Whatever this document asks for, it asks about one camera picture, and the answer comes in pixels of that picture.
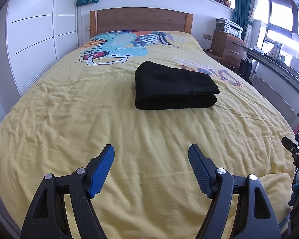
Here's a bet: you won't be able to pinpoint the white desk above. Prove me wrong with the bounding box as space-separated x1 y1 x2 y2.
244 47 299 132

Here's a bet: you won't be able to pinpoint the wooden drawer dresser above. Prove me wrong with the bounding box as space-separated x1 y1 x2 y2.
205 30 246 73

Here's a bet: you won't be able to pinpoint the round white desk lamp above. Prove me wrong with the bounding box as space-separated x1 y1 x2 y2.
291 32 299 43

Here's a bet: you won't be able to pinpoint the yellow printed bed cover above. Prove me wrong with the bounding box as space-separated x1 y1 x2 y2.
0 31 294 238

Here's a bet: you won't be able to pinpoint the teal curtain right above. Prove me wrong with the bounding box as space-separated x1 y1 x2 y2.
233 0 259 42

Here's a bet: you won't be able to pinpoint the black tote bag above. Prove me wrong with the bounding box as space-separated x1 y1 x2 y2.
238 56 252 85

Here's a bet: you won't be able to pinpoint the wooden headboard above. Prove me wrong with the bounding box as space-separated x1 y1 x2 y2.
90 7 193 38

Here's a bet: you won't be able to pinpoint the white printer on dresser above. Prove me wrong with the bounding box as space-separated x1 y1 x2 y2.
215 18 243 38

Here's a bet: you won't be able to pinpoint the black pants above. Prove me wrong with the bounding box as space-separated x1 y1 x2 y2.
134 61 220 110

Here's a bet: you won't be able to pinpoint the white wardrobe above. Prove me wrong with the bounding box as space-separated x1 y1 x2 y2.
6 0 78 95

